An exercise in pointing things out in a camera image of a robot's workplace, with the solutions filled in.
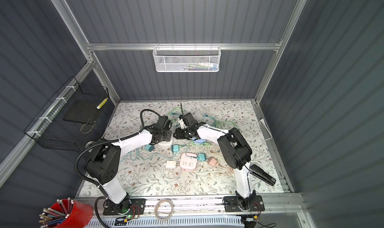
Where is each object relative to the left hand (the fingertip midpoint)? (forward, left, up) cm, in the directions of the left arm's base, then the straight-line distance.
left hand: (166, 134), depth 95 cm
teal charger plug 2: (-7, +11, -3) cm, 13 cm away
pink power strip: (-18, -13, -3) cm, 22 cm away
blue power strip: (-4, -20, -3) cm, 21 cm away
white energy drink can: (-9, +40, +8) cm, 42 cm away
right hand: (-2, -7, 0) cm, 7 cm away
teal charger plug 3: (-8, -5, -3) cm, 10 cm away
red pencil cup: (-41, +41, +3) cm, 57 cm away
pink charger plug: (-18, -27, -3) cm, 33 cm away
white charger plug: (-18, -3, -5) cm, 19 cm away
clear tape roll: (-40, +3, -5) cm, 41 cm away
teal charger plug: (-15, -21, -3) cm, 26 cm away
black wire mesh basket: (+1, +42, +22) cm, 47 cm away
